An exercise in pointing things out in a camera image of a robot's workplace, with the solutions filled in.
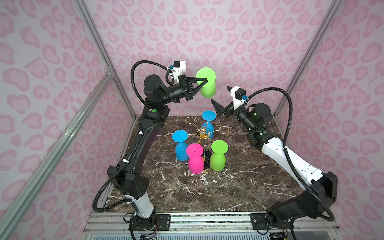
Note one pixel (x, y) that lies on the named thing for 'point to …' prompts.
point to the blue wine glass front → (179, 136)
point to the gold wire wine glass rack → (203, 135)
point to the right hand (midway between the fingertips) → (221, 91)
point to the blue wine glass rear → (207, 116)
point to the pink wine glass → (196, 163)
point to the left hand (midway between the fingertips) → (208, 79)
